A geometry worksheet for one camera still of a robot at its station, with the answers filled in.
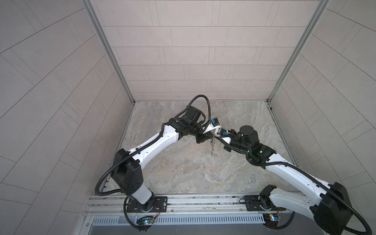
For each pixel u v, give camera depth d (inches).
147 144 18.2
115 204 28.4
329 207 14.7
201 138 25.9
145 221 25.4
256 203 27.9
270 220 26.8
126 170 16.1
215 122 24.9
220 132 24.4
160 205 27.8
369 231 13.7
